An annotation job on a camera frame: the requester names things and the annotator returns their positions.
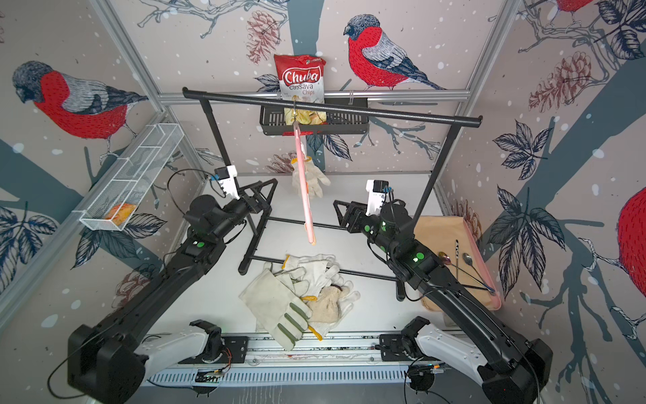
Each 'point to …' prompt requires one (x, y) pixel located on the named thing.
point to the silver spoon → (469, 261)
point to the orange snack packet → (120, 213)
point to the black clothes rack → (421, 209)
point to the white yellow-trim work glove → (320, 269)
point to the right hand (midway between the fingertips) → (341, 202)
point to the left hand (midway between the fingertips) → (273, 179)
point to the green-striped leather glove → (282, 314)
